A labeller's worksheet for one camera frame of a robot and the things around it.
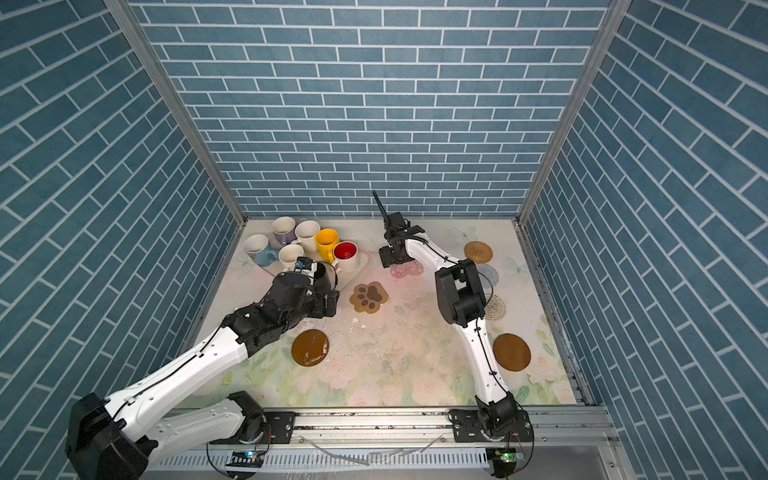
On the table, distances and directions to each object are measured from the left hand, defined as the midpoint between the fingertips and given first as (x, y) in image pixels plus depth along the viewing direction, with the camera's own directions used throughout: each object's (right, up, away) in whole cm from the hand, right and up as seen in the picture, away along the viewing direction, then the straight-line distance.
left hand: (332, 293), depth 79 cm
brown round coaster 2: (+51, -19, +8) cm, 55 cm away
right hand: (+16, +8, +27) cm, 33 cm away
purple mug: (-25, +18, +31) cm, 44 cm away
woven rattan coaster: (+48, +11, +32) cm, 58 cm away
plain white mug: (-20, +9, +20) cm, 29 cm away
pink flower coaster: (+20, +4, +26) cm, 33 cm away
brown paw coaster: (+8, -5, +18) cm, 20 cm away
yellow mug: (-8, +15, +26) cm, 31 cm away
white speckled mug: (-16, +18, +29) cm, 38 cm away
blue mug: (-33, +12, +26) cm, 44 cm away
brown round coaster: (-8, -17, +8) cm, 21 cm away
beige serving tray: (-1, +1, +22) cm, 22 cm away
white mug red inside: (-1, +9, +26) cm, 27 cm away
